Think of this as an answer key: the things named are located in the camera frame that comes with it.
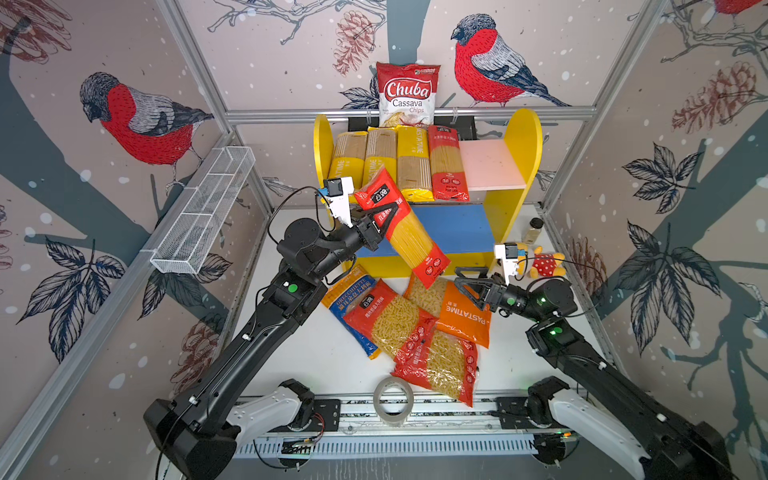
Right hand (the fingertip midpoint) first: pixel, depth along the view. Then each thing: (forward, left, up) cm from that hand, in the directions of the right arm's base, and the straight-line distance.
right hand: (451, 285), depth 65 cm
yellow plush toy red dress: (+24, -36, -25) cm, 50 cm away
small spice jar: (+37, -34, -23) cm, 55 cm away
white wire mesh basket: (+7, +64, +4) cm, 64 cm away
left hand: (+5, +13, +19) cm, 24 cm away
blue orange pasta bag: (+11, +29, -24) cm, 39 cm away
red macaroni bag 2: (-8, +1, -25) cm, 27 cm away
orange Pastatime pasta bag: (+5, -6, -27) cm, 28 cm away
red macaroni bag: (+2, +16, -22) cm, 27 cm away
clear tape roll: (-22, +14, -26) cm, 37 cm away
